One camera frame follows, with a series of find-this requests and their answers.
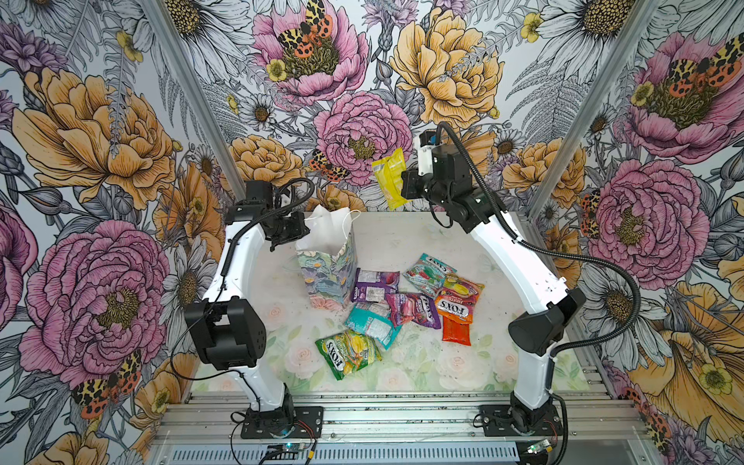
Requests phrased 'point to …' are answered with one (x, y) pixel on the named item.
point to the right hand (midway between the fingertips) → (403, 183)
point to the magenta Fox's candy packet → (414, 307)
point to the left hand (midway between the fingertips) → (308, 238)
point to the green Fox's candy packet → (347, 352)
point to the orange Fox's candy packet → (456, 298)
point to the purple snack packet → (372, 285)
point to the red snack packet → (452, 331)
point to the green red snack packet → (428, 274)
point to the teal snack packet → (373, 319)
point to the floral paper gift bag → (326, 248)
